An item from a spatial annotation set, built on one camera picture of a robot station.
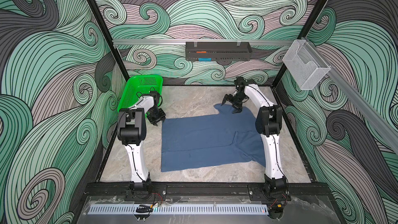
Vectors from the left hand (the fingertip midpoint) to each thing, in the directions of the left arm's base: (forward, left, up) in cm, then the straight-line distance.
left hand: (161, 120), depth 98 cm
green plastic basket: (+30, +23, +1) cm, 38 cm away
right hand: (+8, -44, +4) cm, 45 cm away
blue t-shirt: (-11, -38, -2) cm, 39 cm away
